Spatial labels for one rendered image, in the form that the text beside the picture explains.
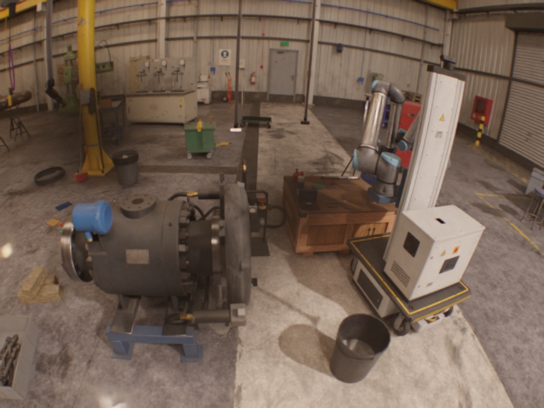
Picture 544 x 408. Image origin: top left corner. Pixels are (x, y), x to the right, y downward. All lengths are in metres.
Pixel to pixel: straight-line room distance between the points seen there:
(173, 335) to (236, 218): 0.80
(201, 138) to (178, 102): 2.74
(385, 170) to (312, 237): 0.99
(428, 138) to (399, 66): 11.54
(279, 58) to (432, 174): 10.40
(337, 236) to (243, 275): 1.45
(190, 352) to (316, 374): 0.79
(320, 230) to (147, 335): 1.68
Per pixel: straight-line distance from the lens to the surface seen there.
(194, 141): 4.91
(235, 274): 1.43
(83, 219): 1.50
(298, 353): 2.00
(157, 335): 1.81
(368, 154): 2.04
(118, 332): 1.88
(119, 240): 1.61
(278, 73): 12.07
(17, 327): 2.58
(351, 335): 1.94
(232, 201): 1.50
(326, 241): 2.72
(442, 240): 1.82
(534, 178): 6.98
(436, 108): 1.99
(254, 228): 1.71
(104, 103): 6.28
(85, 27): 4.89
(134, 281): 1.65
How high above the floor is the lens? 1.67
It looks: 28 degrees down
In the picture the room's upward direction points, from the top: 4 degrees clockwise
